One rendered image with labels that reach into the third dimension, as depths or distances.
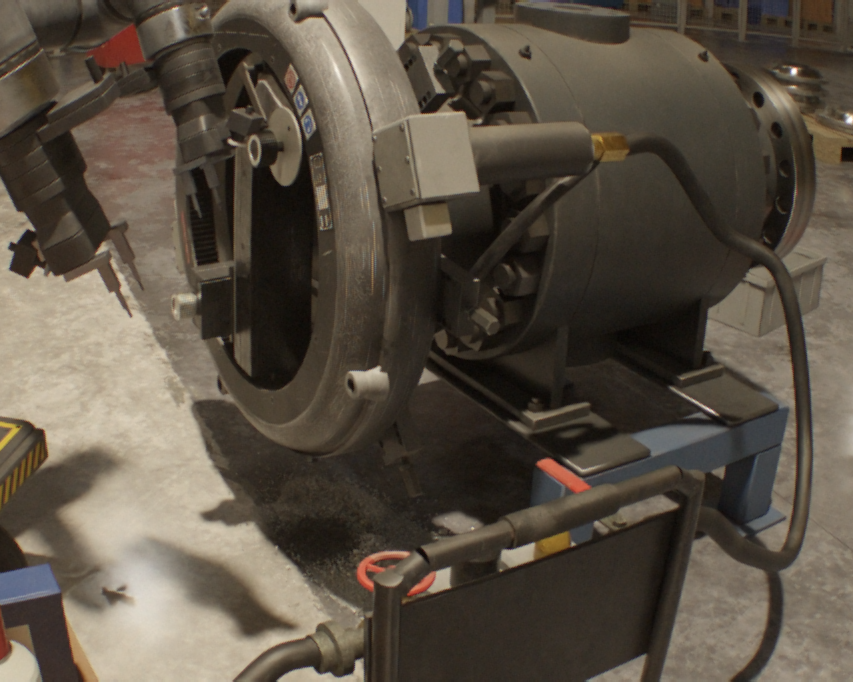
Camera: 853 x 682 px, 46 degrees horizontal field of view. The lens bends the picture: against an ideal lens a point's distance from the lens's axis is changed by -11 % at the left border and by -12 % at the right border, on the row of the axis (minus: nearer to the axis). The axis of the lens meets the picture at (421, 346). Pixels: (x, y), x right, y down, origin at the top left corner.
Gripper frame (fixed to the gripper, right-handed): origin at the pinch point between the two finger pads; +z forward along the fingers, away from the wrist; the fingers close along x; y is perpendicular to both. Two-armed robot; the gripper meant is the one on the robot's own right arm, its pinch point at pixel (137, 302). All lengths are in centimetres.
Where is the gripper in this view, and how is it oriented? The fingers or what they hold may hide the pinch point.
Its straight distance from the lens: 97.2
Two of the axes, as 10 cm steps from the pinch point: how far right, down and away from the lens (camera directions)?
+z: 3.7, 8.1, 4.6
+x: 0.1, 4.9, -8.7
